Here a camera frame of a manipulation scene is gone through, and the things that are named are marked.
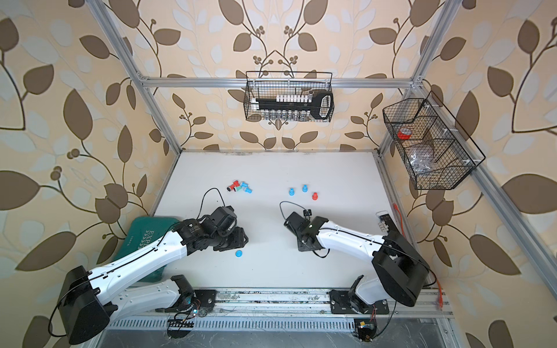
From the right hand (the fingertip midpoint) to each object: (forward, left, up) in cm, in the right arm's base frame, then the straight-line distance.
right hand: (308, 243), depth 86 cm
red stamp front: (+29, +36, 0) cm, 46 cm away
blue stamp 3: (+28, -1, -1) cm, 28 cm away
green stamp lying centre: (+29, +32, -1) cm, 43 cm away
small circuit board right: (-28, -17, -6) cm, 33 cm away
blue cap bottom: (-2, +28, -1) cm, 28 cm away
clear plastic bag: (+14, -36, +32) cm, 51 cm away
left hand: (-1, +25, +9) cm, 26 cm away
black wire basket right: (+18, -44, +32) cm, 57 cm away
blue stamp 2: (+26, +6, -1) cm, 26 cm away
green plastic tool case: (+5, +65, +4) cm, 66 cm away
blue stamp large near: (+30, +29, 0) cm, 42 cm away
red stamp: (+23, -5, -1) cm, 24 cm away
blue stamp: (+28, +27, -1) cm, 39 cm away
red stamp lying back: (+32, +33, -1) cm, 46 cm away
